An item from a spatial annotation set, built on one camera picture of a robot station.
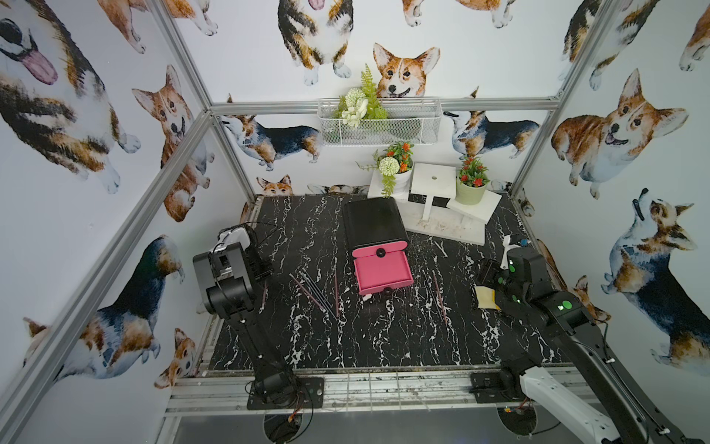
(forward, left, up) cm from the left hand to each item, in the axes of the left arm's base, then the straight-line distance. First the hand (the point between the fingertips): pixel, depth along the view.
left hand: (266, 280), depth 96 cm
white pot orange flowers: (+23, -44, +31) cm, 59 cm away
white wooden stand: (+26, -65, +3) cm, 70 cm away
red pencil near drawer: (-6, -24, 0) cm, 25 cm away
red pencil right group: (-8, -59, 0) cm, 60 cm away
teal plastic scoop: (-9, -72, +35) cm, 80 cm away
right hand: (-8, -66, +23) cm, 70 cm away
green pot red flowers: (+20, -70, +25) cm, 77 cm away
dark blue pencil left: (-7, -19, 0) cm, 21 cm away
